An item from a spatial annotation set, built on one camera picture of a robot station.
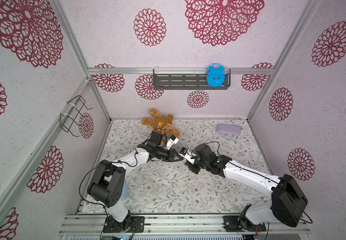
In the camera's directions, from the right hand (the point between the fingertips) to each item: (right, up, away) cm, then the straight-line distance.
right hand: (184, 159), depth 83 cm
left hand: (-1, 0, -1) cm, 2 cm away
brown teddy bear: (-13, +21, +23) cm, 34 cm away
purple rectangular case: (+38, +18, +27) cm, 50 cm away
